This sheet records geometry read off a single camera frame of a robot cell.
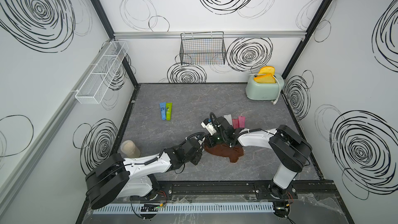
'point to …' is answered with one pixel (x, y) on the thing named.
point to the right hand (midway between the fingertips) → (201, 142)
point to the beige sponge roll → (129, 149)
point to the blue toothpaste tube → (163, 109)
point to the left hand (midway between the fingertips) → (199, 151)
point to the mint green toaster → (260, 91)
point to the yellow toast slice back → (267, 69)
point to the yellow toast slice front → (268, 78)
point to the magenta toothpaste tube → (242, 121)
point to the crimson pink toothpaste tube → (235, 123)
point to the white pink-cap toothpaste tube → (229, 118)
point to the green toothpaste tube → (168, 111)
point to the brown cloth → (222, 150)
